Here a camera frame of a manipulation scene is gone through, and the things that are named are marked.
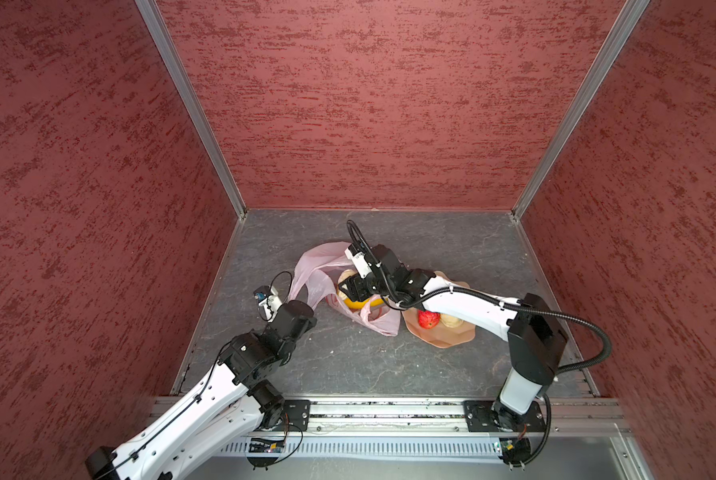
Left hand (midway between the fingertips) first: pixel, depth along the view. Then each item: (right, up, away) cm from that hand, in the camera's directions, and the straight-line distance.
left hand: (301, 315), depth 77 cm
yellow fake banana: (+16, +4, -4) cm, 17 cm away
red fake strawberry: (+35, -3, +9) cm, 37 cm away
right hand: (+12, +6, +5) cm, 14 cm away
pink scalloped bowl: (+40, -9, +10) cm, 42 cm away
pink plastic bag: (+3, +10, +6) cm, 12 cm away
